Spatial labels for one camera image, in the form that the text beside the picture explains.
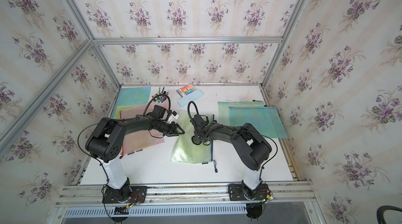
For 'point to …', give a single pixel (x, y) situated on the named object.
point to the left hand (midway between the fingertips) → (182, 133)
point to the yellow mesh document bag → (119, 108)
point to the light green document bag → (184, 150)
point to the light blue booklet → (187, 99)
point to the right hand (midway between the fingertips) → (204, 136)
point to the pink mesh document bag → (138, 141)
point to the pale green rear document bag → (223, 111)
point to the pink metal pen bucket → (162, 100)
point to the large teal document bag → (265, 120)
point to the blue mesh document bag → (132, 96)
